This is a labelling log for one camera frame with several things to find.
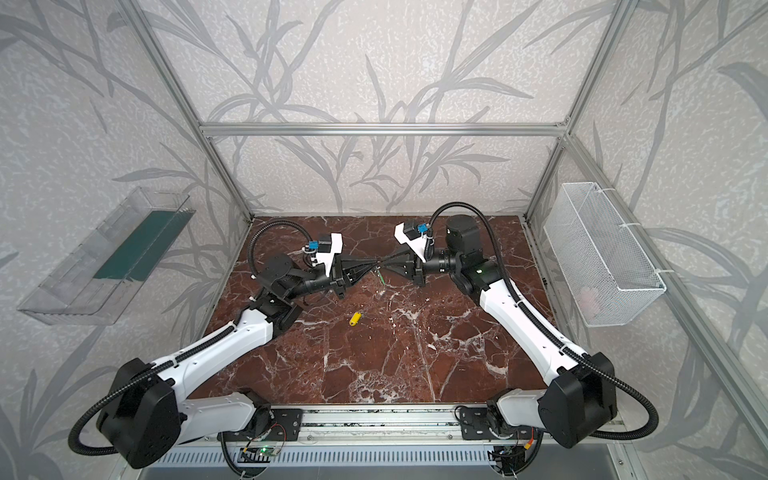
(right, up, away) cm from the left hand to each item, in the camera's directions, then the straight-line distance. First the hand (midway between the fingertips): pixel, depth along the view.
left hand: (377, 260), depth 64 cm
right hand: (+2, +1, +3) cm, 4 cm away
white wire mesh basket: (+48, -3, -3) cm, 48 cm away
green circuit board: (-27, -46, +6) cm, 54 cm away
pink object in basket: (+51, -11, +8) cm, 53 cm away
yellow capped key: (-9, -20, +28) cm, 36 cm away
